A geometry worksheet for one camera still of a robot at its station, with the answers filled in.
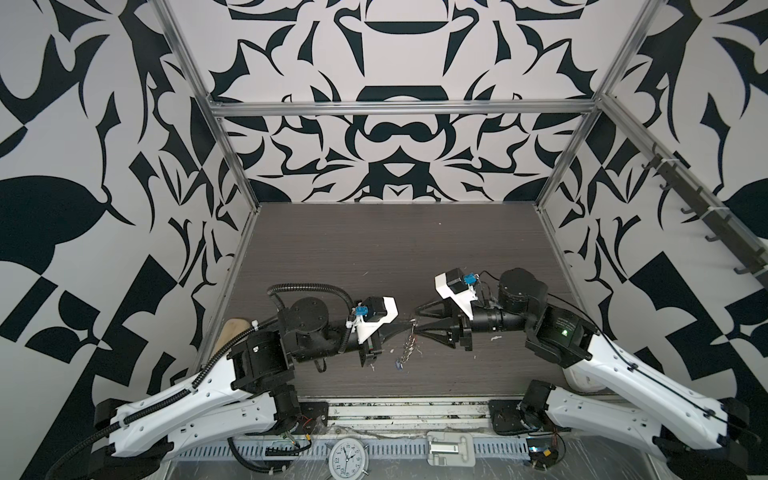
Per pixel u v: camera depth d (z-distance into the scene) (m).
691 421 0.40
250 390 0.44
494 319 0.51
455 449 0.69
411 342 0.56
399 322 0.52
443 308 0.57
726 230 0.55
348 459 0.66
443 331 0.52
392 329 0.46
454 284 0.48
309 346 0.45
